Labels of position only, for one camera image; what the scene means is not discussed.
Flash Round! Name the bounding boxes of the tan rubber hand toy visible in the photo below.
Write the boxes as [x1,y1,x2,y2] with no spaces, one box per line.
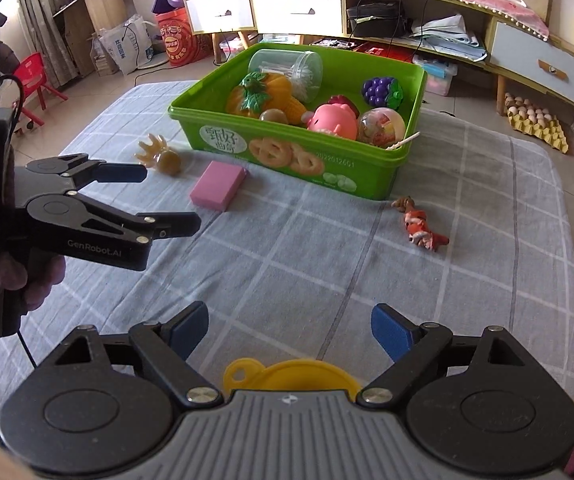
[135,133,182,177]

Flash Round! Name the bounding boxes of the yellow toy pot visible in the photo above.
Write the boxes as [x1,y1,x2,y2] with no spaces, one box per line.
[223,358,362,400]

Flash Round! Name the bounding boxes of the toy pineapple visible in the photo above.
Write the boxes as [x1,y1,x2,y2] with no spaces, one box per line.
[225,70,292,118]

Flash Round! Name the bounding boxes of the pink pig toy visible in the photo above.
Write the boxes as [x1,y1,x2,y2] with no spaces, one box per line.
[301,94,360,141]

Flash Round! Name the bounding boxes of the person left hand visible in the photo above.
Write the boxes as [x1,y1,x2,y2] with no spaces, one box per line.
[0,254,66,311]

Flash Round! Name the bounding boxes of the red plastic chair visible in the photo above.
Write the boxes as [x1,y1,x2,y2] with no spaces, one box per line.
[12,52,68,110]

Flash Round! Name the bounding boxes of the grey checked cloth mat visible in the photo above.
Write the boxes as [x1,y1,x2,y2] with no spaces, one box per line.
[0,79,574,406]

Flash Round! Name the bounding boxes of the orange toy figure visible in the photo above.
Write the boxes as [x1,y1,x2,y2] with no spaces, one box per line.
[391,196,450,252]

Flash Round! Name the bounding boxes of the white shopping bag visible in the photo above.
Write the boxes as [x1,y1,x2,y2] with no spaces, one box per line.
[99,14,153,75]

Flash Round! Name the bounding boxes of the red round drum bucket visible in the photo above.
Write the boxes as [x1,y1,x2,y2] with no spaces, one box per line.
[156,8,212,67]

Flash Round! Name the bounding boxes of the wooden desk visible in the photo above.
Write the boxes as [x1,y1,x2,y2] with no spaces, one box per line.
[54,0,135,78]

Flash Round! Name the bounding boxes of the green plastic bin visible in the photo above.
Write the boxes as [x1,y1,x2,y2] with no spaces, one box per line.
[168,44,426,200]

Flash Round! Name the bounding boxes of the brown round ball toy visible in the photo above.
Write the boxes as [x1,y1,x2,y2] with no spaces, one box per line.
[259,108,289,125]

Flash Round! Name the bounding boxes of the wooden stick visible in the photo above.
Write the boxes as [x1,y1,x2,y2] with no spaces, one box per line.
[386,131,421,151]

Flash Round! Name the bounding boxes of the pink clear capsule ball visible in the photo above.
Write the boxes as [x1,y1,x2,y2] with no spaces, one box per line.
[356,107,406,148]

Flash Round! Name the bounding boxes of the toy corn cob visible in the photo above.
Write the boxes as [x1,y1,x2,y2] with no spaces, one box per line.
[282,96,308,126]

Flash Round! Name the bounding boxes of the clear cotton swab jar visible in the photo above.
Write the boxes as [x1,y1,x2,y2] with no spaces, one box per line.
[248,48,324,103]

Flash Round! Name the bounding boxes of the yellow egg tray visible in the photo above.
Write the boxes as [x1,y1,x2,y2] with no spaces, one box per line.
[503,92,569,154]

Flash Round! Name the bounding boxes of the purple toy grapes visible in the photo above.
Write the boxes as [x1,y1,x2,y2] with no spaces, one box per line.
[362,77,404,110]

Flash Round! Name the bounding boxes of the clear plastic storage box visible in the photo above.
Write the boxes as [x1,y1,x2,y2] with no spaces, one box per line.
[413,54,458,96]

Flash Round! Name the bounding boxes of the wooden tv cabinet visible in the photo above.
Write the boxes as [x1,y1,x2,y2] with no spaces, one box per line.
[251,0,574,106]

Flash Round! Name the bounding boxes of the red cardboard box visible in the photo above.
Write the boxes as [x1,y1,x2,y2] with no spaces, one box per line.
[353,41,414,63]

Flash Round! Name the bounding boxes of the stack of papers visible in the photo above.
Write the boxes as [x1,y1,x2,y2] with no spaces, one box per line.
[409,13,488,62]

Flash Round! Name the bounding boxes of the black bag in cabinet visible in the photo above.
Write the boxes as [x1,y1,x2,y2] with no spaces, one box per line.
[346,2,410,38]

